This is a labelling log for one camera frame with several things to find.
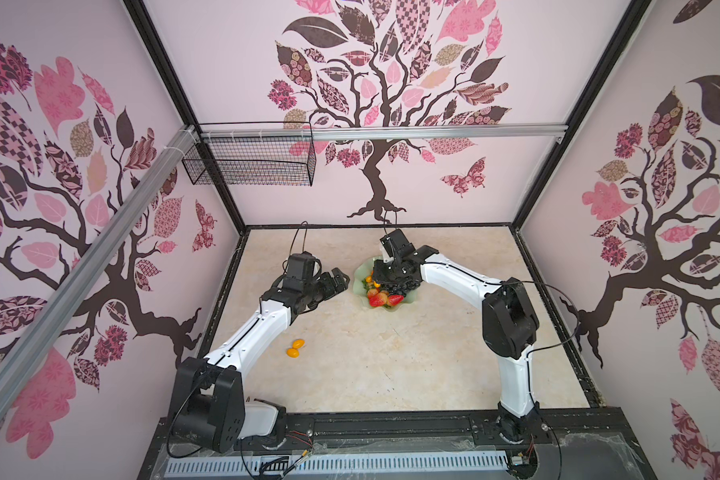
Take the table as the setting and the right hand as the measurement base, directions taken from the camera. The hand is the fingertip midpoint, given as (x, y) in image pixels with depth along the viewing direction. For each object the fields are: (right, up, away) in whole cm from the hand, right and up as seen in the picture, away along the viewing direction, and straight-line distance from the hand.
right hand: (374, 271), depth 93 cm
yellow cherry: (-23, -22, -4) cm, 32 cm away
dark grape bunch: (+9, -5, 0) cm, 10 cm away
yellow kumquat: (+1, -5, +5) cm, 7 cm away
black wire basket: (-37, +38, +2) cm, 53 cm away
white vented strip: (-30, -46, -23) cm, 59 cm away
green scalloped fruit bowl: (-3, +1, +6) cm, 7 cm away
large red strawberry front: (+7, -9, 0) cm, 11 cm away
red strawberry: (+1, -10, 0) cm, 10 cm away
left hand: (-10, -4, -8) cm, 13 cm away
